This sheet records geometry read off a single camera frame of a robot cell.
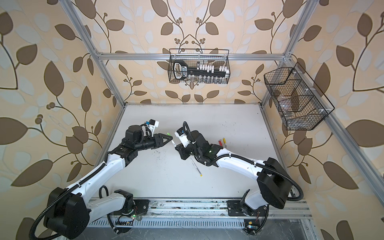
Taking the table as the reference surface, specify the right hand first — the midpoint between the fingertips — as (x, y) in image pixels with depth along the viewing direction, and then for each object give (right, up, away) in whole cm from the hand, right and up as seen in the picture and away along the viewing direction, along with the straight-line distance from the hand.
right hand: (176, 147), depth 79 cm
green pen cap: (-4, +7, -2) cm, 8 cm away
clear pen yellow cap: (+29, +1, +20) cm, 36 cm away
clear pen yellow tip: (+10, -14, +8) cm, 19 cm away
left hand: (-4, +6, -3) cm, 7 cm away
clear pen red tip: (+26, -1, +18) cm, 32 cm away
